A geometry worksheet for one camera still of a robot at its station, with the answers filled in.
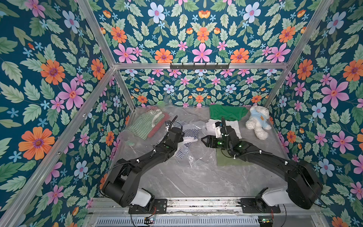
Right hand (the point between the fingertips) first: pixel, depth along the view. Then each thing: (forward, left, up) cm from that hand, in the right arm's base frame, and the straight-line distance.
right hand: (208, 136), depth 83 cm
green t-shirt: (+35, -20, -15) cm, 43 cm away
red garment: (+17, +36, -11) cm, 41 cm away
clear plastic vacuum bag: (-5, +7, -17) cm, 19 cm away
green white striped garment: (+15, +48, -11) cm, 51 cm away
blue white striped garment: (+11, +11, -14) cm, 21 cm away
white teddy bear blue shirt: (+21, -38, -10) cm, 44 cm away
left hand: (+6, +19, -3) cm, 20 cm away
